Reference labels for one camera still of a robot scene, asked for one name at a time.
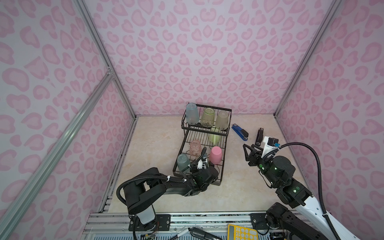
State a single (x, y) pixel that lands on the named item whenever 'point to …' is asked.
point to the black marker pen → (197, 232)
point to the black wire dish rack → (207, 127)
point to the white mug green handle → (215, 139)
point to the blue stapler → (241, 132)
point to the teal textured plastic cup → (192, 114)
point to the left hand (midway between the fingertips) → (205, 160)
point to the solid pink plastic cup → (215, 155)
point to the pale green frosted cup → (222, 120)
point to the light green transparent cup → (207, 117)
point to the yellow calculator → (238, 232)
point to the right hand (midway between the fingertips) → (247, 144)
